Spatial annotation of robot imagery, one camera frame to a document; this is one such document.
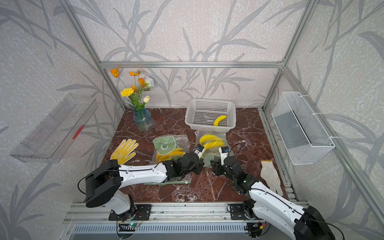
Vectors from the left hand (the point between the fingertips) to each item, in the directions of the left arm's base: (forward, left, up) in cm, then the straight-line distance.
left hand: (204, 161), depth 83 cm
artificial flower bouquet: (+36, +43, +18) cm, 59 cm away
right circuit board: (-30, -25, -11) cm, 41 cm away
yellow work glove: (+9, +51, -8) cm, 53 cm away
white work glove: (-5, -39, -8) cm, 40 cm away
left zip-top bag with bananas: (+10, +21, -4) cm, 23 cm away
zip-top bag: (+5, -6, +1) cm, 7 cm away
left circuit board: (-29, +36, -11) cm, 47 cm away
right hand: (+1, -5, 0) cm, 5 cm away
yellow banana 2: (+19, -3, -5) cm, 20 cm away
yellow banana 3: (+11, -6, -1) cm, 13 cm away
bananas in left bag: (+9, +16, -6) cm, 19 cm away
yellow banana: (+36, -12, -6) cm, 38 cm away
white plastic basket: (+38, +1, -2) cm, 38 cm away
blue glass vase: (+29, +40, +1) cm, 50 cm away
